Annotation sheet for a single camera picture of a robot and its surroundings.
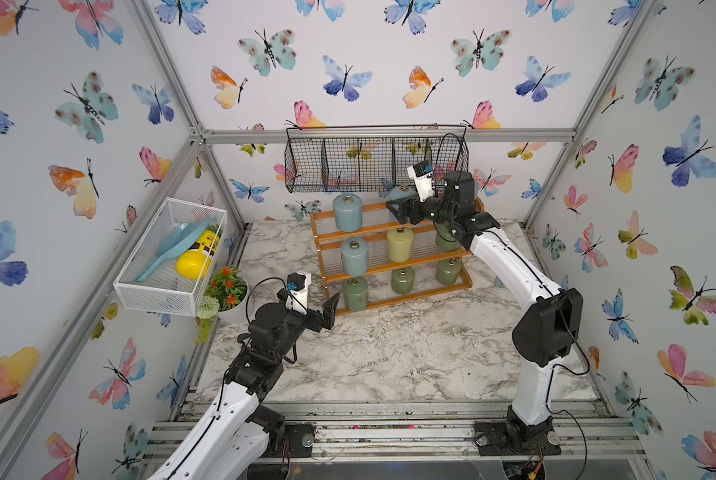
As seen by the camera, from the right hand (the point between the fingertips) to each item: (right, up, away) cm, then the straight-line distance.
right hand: (400, 193), depth 80 cm
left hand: (-19, -25, -6) cm, 32 cm away
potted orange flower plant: (-48, -29, +4) cm, 56 cm away
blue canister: (-12, -17, +2) cm, 21 cm away
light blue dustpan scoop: (-56, -11, -2) cm, 57 cm away
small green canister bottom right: (+18, -22, +17) cm, 33 cm away
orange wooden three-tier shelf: (-8, -17, +6) cm, 20 cm away
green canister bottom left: (-12, -28, +11) cm, 32 cm away
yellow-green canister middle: (0, -13, +5) cm, 14 cm away
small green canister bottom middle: (+2, -24, +15) cm, 28 cm away
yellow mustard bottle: (-48, -18, -11) cm, 53 cm away
